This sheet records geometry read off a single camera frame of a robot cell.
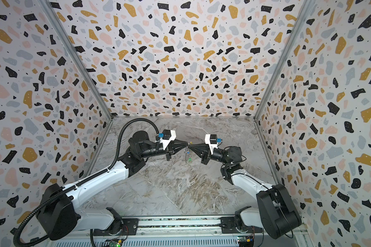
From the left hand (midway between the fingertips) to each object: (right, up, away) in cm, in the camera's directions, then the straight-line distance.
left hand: (188, 142), depth 66 cm
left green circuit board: (-34, -47, +5) cm, 58 cm away
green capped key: (+1, -8, +4) cm, 9 cm away
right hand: (+1, -2, +2) cm, 3 cm away
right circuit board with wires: (+27, -47, +6) cm, 54 cm away
